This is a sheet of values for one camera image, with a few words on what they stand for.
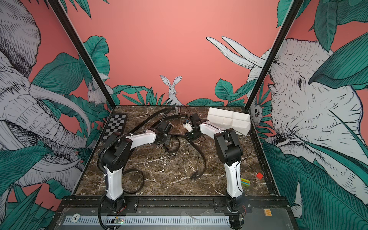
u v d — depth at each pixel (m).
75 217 0.70
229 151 0.56
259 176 0.85
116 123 1.04
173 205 0.75
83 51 0.86
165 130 0.80
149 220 0.70
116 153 0.52
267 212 0.72
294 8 0.70
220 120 1.08
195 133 0.86
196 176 0.84
